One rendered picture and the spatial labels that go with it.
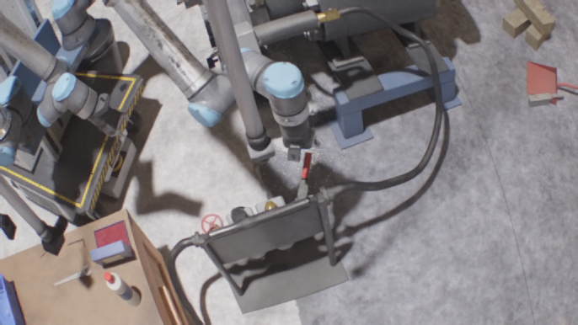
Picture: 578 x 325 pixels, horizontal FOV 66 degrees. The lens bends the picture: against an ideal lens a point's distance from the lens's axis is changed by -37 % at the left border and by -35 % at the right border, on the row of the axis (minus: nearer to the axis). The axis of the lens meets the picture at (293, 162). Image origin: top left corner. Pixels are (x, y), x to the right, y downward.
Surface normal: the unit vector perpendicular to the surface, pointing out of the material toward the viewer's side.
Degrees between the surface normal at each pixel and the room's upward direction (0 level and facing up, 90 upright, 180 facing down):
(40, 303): 0
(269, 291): 0
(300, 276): 0
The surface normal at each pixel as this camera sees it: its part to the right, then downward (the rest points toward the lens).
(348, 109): 0.33, 0.80
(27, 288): -0.13, -0.49
